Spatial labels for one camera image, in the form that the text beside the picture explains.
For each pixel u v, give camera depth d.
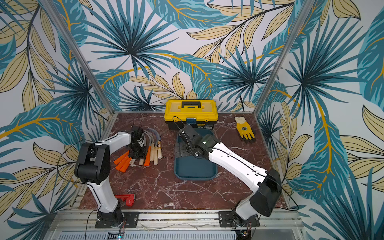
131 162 0.90
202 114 0.98
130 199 0.78
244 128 1.08
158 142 1.00
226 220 0.73
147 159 0.93
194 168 0.92
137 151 0.83
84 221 0.75
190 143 0.55
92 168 0.50
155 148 0.97
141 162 0.90
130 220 0.73
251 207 0.47
